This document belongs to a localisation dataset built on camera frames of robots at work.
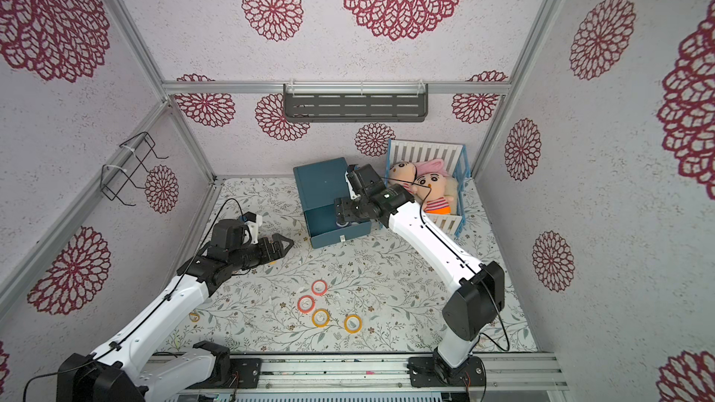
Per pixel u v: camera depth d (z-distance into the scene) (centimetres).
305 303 86
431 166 107
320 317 83
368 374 75
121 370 40
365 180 59
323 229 78
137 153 79
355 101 96
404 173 102
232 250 63
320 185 91
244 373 73
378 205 54
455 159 107
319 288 90
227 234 60
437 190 99
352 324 82
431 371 73
